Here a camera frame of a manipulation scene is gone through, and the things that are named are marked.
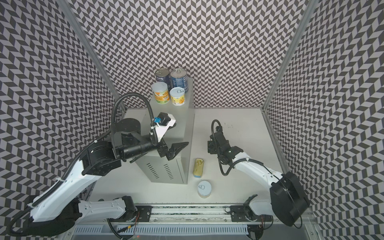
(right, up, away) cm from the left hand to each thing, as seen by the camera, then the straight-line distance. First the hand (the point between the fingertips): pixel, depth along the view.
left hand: (179, 135), depth 54 cm
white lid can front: (+10, -30, +22) cm, 38 cm away
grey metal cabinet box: (-3, -17, +13) cm, 21 cm away
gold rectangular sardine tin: (+6, -24, +37) cm, 45 cm away
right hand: (+16, -10, +32) cm, 37 cm away
